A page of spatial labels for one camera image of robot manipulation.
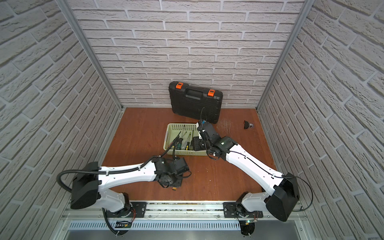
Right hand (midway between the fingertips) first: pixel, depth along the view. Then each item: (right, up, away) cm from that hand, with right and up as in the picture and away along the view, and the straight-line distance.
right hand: (197, 141), depth 77 cm
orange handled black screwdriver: (-12, -24, -4) cm, 27 cm away
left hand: (-8, -21, -1) cm, 23 cm away
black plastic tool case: (-1, +23, +20) cm, 31 cm away
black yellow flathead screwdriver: (-7, -4, +20) cm, 21 cm away
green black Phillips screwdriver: (-12, -2, +17) cm, 21 cm away
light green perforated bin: (-18, +3, +26) cm, 31 cm away
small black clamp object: (+37, +8, +29) cm, 48 cm away
